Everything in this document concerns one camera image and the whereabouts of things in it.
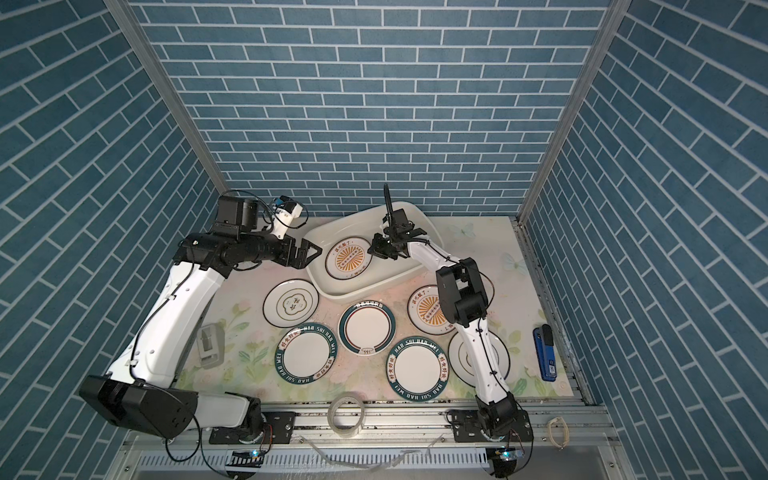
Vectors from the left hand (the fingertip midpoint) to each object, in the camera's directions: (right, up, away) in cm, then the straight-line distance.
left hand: (307, 244), depth 73 cm
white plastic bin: (+18, -11, +27) cm, 34 cm away
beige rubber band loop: (+64, -46, 0) cm, 79 cm away
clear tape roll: (+6, -43, +1) cm, 43 cm away
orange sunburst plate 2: (+31, -22, +21) cm, 43 cm away
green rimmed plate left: (-5, -32, +14) cm, 35 cm away
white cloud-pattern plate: (+40, -34, +12) cm, 54 cm away
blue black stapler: (+65, -28, +13) cm, 72 cm away
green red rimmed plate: (+13, -26, +18) cm, 34 cm away
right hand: (+11, -1, +29) cm, 31 cm away
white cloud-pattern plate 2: (-13, -19, +23) cm, 33 cm away
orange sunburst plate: (+5, -5, +31) cm, 32 cm away
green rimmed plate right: (+28, -35, +10) cm, 46 cm away
